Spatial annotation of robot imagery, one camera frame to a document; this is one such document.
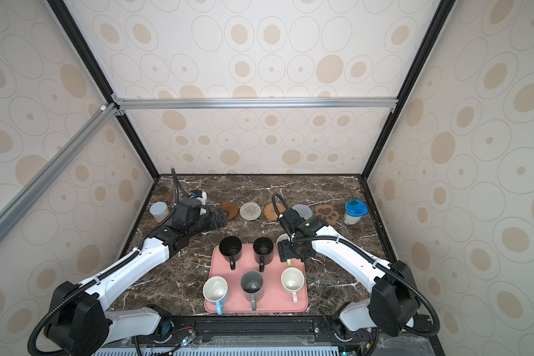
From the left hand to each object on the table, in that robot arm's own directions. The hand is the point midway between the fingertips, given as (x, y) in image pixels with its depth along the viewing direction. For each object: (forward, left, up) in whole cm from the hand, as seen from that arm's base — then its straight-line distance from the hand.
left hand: (225, 210), depth 82 cm
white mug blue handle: (-24, +3, -15) cm, 28 cm away
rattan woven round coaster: (+12, -17, -20) cm, 28 cm away
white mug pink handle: (-20, -25, -17) cm, 36 cm away
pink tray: (-22, -20, -19) cm, 35 cm away
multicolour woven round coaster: (+13, -7, -20) cm, 25 cm away
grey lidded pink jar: (+9, +33, -14) cm, 37 cm away
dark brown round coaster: (+14, +2, -18) cm, 22 cm away
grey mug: (-21, -10, -17) cm, 29 cm away
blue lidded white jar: (+8, -53, -11) cm, 54 cm away
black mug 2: (-9, -14, -16) cm, 23 cm away
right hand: (-13, -25, -10) cm, 29 cm away
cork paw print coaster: (+13, -44, -20) cm, 50 cm away
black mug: (-8, -1, -14) cm, 16 cm away
